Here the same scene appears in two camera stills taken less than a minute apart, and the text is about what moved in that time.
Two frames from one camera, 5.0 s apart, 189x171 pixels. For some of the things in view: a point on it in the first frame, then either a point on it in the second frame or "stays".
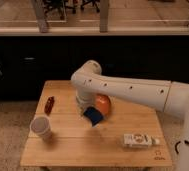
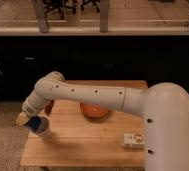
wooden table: x=131 y=135 stays
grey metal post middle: x=104 y=16 stays
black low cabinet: x=20 y=65 stays
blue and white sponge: x=93 y=114 -> x=33 y=122
